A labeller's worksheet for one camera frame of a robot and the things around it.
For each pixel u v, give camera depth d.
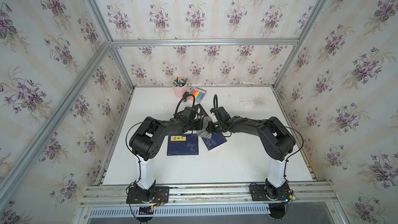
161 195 0.72
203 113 1.03
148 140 0.51
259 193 0.73
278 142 0.51
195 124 0.86
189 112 0.78
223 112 0.77
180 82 1.08
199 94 1.14
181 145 0.89
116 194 0.75
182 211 0.76
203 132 0.91
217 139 0.91
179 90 1.11
